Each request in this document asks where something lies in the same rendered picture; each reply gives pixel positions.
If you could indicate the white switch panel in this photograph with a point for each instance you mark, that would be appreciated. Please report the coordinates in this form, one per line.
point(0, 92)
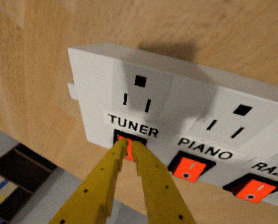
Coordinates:
point(203, 123)

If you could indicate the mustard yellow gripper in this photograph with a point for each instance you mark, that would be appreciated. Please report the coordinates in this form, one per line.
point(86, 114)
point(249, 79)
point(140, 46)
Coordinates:
point(92, 201)

